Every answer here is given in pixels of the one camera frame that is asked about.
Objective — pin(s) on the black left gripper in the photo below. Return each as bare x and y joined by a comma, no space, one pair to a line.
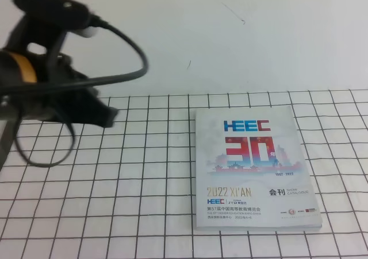
33,72

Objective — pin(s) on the HEEC show catalogue book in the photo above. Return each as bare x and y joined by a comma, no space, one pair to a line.
250,171

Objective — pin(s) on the white grid-patterned tablecloth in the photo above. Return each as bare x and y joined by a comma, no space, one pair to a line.
129,191

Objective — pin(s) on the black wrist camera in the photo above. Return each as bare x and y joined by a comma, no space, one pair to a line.
70,15

